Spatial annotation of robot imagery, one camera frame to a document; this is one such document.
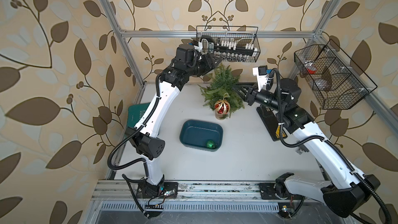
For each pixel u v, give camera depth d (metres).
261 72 0.54
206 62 0.60
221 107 0.69
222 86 0.76
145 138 0.45
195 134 0.95
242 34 0.91
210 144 0.85
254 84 0.57
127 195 0.74
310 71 0.81
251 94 0.55
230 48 0.82
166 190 0.74
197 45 0.64
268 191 0.73
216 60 0.67
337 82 0.73
